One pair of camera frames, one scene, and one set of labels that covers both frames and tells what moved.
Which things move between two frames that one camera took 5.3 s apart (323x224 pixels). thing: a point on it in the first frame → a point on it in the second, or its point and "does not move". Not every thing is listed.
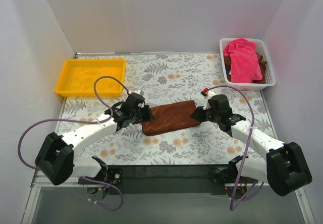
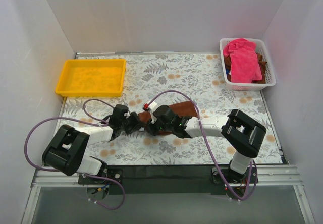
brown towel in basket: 262,63 does not move
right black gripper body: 203,113 → 152,127
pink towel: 245,66 does not move
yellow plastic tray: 78,76 does not move
